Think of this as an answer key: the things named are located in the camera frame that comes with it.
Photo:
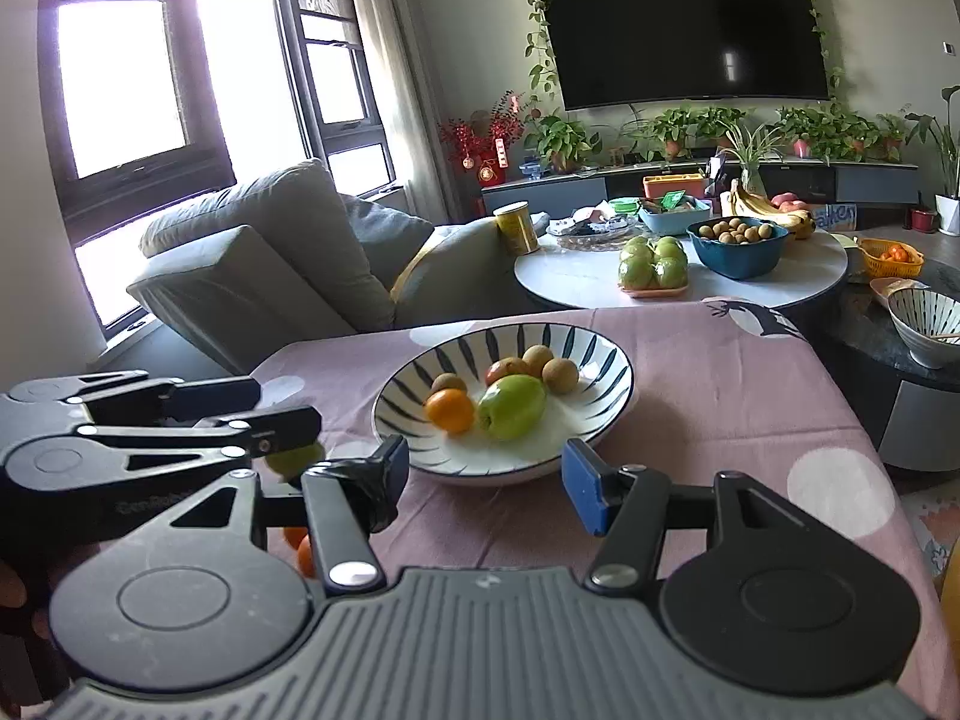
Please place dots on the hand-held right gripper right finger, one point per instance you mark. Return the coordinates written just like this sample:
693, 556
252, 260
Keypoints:
581, 481

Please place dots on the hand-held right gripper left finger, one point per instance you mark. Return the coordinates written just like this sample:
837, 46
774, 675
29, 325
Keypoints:
390, 476

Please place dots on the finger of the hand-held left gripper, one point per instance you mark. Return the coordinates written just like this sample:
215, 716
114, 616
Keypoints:
217, 394
285, 431

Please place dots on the green round citrus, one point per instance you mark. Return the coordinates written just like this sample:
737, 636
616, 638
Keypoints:
296, 459

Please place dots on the medium orange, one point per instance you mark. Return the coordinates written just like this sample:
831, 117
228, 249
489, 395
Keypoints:
450, 411

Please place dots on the green mango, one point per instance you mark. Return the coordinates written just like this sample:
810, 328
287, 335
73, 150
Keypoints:
512, 406

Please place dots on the brown kiwi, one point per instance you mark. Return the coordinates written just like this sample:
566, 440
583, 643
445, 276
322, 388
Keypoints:
538, 358
560, 376
448, 382

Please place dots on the blue striped white bowl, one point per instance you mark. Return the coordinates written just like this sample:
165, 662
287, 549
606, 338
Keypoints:
585, 367

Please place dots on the red orange round fruit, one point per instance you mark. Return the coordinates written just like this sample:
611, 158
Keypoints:
506, 370

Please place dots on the pile of brown fruits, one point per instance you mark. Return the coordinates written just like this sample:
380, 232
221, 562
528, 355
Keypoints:
735, 230

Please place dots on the person's left hand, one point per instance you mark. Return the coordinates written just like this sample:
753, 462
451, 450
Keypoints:
11, 586

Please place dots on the small orange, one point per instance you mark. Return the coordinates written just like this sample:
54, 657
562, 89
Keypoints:
295, 537

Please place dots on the large orange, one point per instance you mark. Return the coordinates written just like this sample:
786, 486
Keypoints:
306, 559

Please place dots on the grey sofa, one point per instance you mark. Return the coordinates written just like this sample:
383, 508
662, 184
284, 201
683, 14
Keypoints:
247, 270

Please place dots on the pink dotted tablecloth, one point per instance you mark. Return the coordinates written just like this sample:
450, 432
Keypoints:
712, 405

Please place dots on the pink foam tray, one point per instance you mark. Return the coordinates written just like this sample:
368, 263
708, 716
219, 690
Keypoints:
652, 292

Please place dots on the round white table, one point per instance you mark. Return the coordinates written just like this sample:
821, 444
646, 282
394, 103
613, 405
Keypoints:
570, 270

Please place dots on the green apple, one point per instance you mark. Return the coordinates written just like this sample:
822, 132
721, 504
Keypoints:
669, 249
670, 274
636, 274
637, 249

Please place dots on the pale cushion with yellow trim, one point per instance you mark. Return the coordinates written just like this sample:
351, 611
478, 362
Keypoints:
457, 270

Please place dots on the grey throw pillow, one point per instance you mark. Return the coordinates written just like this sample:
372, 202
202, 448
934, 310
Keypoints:
390, 240

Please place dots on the glass snack plate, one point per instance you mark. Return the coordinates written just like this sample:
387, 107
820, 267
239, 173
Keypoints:
585, 229

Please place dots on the yellow can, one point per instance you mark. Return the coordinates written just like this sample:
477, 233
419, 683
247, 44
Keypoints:
516, 229

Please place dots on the teal container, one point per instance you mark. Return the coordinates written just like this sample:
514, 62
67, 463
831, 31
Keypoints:
671, 221

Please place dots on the orange box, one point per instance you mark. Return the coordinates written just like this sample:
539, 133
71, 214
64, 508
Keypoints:
671, 185

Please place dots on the dark round table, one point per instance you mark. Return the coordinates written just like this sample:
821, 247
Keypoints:
862, 330

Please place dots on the bunch of bananas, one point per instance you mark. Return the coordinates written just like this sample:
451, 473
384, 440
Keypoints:
757, 206

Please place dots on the large dark framed window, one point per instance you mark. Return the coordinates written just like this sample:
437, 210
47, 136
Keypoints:
120, 75

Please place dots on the narrow dark framed window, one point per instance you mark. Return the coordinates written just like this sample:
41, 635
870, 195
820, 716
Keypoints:
337, 75

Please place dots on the leafy potted plant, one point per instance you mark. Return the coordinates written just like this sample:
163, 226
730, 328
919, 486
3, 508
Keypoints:
559, 139
855, 131
802, 127
718, 122
892, 135
675, 127

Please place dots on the pink peach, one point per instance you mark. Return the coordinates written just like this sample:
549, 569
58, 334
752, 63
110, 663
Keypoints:
787, 202

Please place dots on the red festive decoration plant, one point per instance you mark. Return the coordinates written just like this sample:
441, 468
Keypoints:
487, 142

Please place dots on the sheer beige curtain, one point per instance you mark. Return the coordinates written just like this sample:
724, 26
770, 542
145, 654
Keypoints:
397, 90

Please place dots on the patterned rug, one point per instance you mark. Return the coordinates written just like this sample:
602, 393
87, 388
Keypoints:
934, 525

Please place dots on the beige small bowl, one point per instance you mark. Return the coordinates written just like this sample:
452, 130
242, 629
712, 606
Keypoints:
885, 289

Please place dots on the blue patterned box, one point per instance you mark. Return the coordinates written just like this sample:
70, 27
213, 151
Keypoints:
834, 216

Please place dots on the spider plant in vase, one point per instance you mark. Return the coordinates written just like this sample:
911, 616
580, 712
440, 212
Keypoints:
750, 154

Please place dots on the small striped bowl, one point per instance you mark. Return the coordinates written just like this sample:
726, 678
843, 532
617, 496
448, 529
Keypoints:
919, 322

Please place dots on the orange basket of tangerines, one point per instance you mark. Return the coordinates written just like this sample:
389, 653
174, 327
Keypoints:
889, 261

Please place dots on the grey television console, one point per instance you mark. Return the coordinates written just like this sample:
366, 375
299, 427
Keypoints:
862, 180

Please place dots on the tall plant in white pot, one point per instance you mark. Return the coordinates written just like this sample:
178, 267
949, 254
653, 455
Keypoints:
949, 214

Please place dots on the black wall television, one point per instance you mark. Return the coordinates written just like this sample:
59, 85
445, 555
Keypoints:
675, 22

